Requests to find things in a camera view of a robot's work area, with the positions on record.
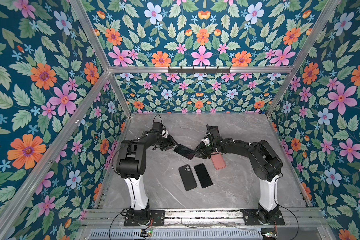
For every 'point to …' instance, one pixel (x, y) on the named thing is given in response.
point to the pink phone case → (218, 160)
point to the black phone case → (187, 177)
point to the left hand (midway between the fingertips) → (177, 140)
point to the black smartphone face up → (203, 175)
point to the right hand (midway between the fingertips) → (192, 152)
